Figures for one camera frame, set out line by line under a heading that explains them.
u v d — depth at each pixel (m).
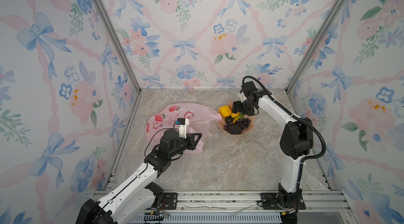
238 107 0.85
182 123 0.69
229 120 0.98
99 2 0.76
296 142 0.52
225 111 0.97
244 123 0.95
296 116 0.54
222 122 0.99
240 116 0.98
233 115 0.95
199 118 0.94
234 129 0.90
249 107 0.82
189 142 0.67
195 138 0.74
